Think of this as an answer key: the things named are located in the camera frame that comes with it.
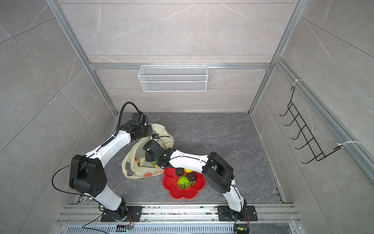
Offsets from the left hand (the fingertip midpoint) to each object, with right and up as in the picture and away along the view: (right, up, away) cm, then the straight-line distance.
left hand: (150, 127), depth 90 cm
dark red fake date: (+27, -28, -9) cm, 40 cm away
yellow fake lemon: (+24, -25, -6) cm, 36 cm away
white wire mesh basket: (+12, +34, +10) cm, 38 cm away
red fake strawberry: (-7, -21, -3) cm, 22 cm away
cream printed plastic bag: (-7, -22, -7) cm, 24 cm away
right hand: (+1, -15, -5) cm, 16 cm away
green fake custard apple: (+22, -30, -13) cm, 39 cm away
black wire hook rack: (+81, -7, -26) cm, 85 cm away
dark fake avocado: (+19, -26, -7) cm, 33 cm away
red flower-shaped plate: (+14, -30, -7) cm, 34 cm away
